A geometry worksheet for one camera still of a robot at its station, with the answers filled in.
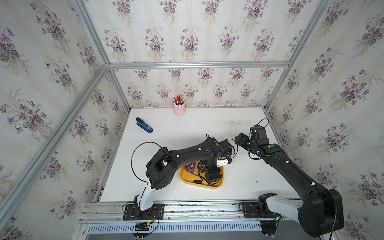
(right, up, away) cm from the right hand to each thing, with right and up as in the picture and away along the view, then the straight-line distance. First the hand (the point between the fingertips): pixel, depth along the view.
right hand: (241, 140), depth 85 cm
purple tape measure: (-30, -16, +1) cm, 34 cm away
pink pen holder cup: (-39, +20, +28) cm, 51 cm away
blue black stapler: (-64, +8, +21) cm, 68 cm away
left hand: (-17, -18, -5) cm, 25 cm away
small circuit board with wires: (-52, -39, -14) cm, 67 cm away
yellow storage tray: (-25, -22, -1) cm, 33 cm away
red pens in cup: (-39, +27, +27) cm, 54 cm away
